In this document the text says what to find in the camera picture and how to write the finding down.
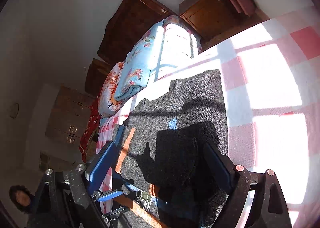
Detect dark knit striped sweater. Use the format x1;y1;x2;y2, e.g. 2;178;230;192
114;70;228;227

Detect orange floral folded quilt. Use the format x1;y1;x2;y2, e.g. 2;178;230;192
98;62;124;118

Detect light blue floral quilt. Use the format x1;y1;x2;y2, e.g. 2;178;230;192
114;15;202;101

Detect wooden nightstand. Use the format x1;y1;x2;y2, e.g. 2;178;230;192
179;0;245;41

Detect person head dark hair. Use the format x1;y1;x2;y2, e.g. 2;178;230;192
9;185;34;214

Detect red white checkered bedsheet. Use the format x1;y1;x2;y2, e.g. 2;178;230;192
97;6;319;227

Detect red floral blanket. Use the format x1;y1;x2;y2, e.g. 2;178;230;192
79;98;101;162

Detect dark wooden headboard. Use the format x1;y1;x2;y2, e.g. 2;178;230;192
97;0;175;66
85;58;112;97

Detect brown wooden wardrobe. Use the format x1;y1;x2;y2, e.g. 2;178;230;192
45;86;94;146

